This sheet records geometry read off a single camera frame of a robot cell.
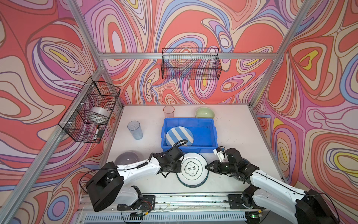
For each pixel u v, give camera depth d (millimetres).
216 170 704
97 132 721
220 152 770
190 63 959
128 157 863
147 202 730
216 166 715
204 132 1009
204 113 1102
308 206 424
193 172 820
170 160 643
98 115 706
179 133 1006
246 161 824
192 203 752
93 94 737
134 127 945
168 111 989
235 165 643
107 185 416
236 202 732
